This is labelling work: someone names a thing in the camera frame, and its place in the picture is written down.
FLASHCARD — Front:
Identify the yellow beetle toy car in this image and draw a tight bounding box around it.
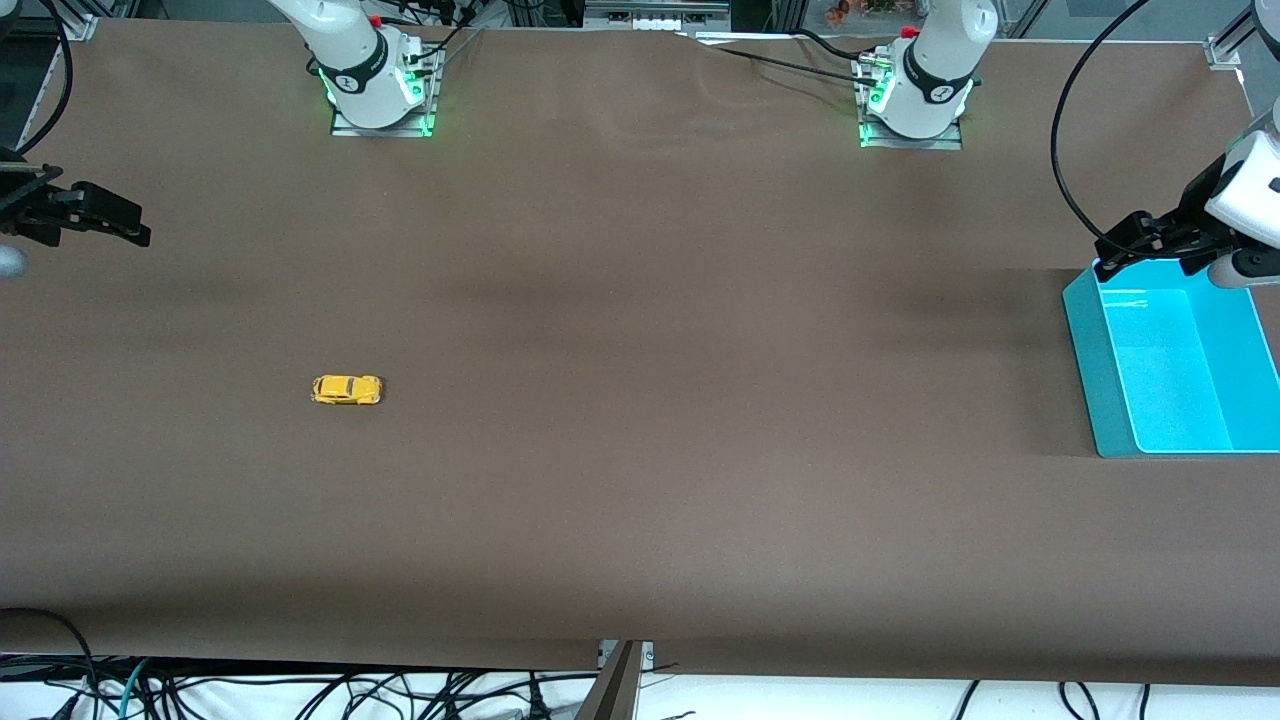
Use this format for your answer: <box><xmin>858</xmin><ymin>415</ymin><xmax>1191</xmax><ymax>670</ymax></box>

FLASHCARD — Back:
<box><xmin>311</xmin><ymin>374</ymin><xmax>383</xmax><ymax>407</ymax></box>

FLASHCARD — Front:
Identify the cyan plastic bin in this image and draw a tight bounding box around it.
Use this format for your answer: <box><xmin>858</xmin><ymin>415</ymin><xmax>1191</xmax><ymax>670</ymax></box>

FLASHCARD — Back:
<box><xmin>1061</xmin><ymin>258</ymin><xmax>1280</xmax><ymax>459</ymax></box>

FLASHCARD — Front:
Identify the brown table cover sheet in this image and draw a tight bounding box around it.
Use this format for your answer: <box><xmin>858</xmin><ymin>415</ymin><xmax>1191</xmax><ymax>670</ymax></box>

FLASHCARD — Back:
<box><xmin>0</xmin><ymin>18</ymin><xmax>1280</xmax><ymax>687</ymax></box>

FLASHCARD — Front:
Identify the grey metal device box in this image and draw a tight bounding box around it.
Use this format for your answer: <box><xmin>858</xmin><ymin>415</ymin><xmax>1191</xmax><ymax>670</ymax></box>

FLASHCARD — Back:
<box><xmin>585</xmin><ymin>0</ymin><xmax>731</xmax><ymax>31</ymax></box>

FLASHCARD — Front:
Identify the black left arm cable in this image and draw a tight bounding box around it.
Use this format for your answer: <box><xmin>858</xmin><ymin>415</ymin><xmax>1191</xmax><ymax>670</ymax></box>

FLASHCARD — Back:
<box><xmin>1050</xmin><ymin>0</ymin><xmax>1151</xmax><ymax>246</ymax></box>

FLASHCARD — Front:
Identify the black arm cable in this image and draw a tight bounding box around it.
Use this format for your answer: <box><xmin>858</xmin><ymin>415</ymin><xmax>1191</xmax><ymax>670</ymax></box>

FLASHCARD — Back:
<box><xmin>10</xmin><ymin>0</ymin><xmax>73</xmax><ymax>159</ymax></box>
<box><xmin>1050</xmin><ymin>0</ymin><xmax>1151</xmax><ymax>246</ymax></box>

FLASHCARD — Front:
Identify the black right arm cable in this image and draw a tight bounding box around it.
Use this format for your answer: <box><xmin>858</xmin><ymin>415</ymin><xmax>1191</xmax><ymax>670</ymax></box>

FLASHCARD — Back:
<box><xmin>10</xmin><ymin>0</ymin><xmax>73</xmax><ymax>159</ymax></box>

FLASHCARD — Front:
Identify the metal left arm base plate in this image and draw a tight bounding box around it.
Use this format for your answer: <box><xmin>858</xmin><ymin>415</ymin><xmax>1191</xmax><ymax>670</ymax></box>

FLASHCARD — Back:
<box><xmin>858</xmin><ymin>50</ymin><xmax>966</xmax><ymax>151</ymax></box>

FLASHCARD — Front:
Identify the black base power cable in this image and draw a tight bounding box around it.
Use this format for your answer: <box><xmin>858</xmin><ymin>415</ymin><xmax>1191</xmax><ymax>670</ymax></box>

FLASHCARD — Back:
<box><xmin>680</xmin><ymin>30</ymin><xmax>886</xmax><ymax>86</ymax></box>

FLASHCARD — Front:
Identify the black looped floor cable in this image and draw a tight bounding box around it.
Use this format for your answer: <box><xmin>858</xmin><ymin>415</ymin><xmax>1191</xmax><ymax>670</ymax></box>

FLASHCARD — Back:
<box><xmin>0</xmin><ymin>607</ymin><xmax>101</xmax><ymax>701</ymax></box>

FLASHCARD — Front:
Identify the teal floor cable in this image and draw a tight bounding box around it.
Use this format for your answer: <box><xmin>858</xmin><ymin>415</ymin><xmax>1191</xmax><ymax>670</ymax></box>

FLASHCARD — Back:
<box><xmin>118</xmin><ymin>657</ymin><xmax>153</xmax><ymax>720</ymax></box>

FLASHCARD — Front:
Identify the metal table edge bracket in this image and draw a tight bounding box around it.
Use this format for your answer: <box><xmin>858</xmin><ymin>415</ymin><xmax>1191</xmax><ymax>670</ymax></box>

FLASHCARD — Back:
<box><xmin>575</xmin><ymin>640</ymin><xmax>656</xmax><ymax>720</ymax></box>

